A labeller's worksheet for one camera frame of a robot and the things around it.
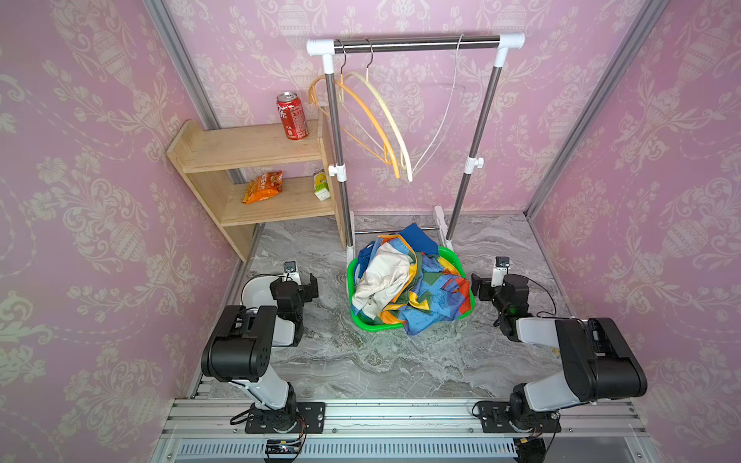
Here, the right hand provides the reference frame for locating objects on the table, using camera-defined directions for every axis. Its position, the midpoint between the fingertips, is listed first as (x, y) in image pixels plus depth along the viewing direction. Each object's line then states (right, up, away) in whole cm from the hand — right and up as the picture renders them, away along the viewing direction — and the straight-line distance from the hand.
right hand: (489, 273), depth 94 cm
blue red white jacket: (-36, +3, -11) cm, 38 cm away
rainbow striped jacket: (-20, -4, -12) cm, 24 cm away
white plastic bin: (-78, -7, +4) cm, 78 cm away
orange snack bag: (-74, +28, +1) cm, 80 cm away
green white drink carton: (-55, +28, 0) cm, 62 cm away
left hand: (-63, -1, +1) cm, 63 cm away
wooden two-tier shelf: (-81, +36, +15) cm, 90 cm away
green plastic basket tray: (-12, +6, +7) cm, 15 cm away
